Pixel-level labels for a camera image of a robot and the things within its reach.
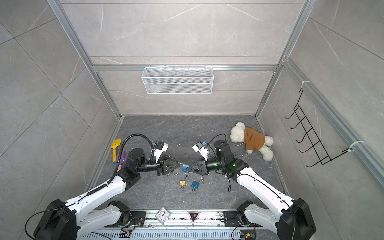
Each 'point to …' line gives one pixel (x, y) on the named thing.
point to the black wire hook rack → (305, 126)
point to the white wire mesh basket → (177, 80)
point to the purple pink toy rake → (122, 159)
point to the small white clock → (163, 215)
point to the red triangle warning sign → (193, 216)
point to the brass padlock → (183, 183)
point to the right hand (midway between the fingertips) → (189, 168)
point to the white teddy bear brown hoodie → (254, 140)
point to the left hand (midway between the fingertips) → (178, 161)
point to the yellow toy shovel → (115, 143)
